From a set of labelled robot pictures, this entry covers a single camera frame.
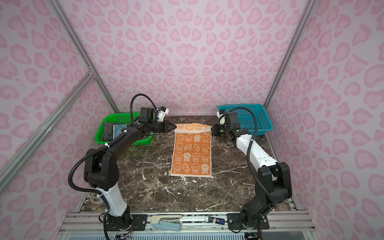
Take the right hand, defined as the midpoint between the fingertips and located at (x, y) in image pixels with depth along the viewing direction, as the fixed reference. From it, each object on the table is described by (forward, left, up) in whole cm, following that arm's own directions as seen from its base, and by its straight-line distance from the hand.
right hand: (212, 126), depth 85 cm
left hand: (+2, +21, 0) cm, 21 cm away
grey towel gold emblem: (+2, +67, -10) cm, 68 cm away
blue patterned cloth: (+8, +64, -13) cm, 65 cm away
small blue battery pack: (-43, -1, -18) cm, 47 cm away
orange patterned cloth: (-3, +13, -21) cm, 25 cm away
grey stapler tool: (-45, +21, -18) cm, 53 cm away
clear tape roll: (-35, +63, -21) cm, 75 cm away
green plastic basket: (+24, +69, -20) cm, 76 cm away
